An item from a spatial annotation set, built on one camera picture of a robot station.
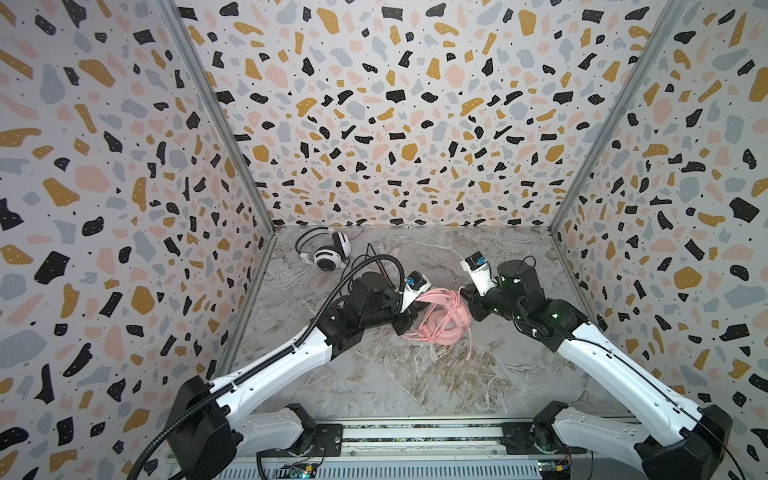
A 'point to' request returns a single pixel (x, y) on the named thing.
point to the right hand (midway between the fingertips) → (459, 283)
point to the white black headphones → (326, 257)
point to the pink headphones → (454, 331)
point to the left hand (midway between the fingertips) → (426, 299)
